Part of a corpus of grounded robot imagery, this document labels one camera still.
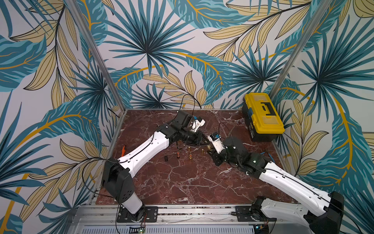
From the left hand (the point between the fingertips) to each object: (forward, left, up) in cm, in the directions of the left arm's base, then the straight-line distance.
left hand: (208, 145), depth 71 cm
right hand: (0, -1, -4) cm, 4 cm away
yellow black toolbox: (+26, -38, -7) cm, 46 cm away
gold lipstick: (+4, +8, -21) cm, 23 cm away
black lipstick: (+5, +15, -21) cm, 27 cm away
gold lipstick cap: (+11, +9, -23) cm, 27 cm away
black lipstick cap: (+4, +23, -23) cm, 32 cm away
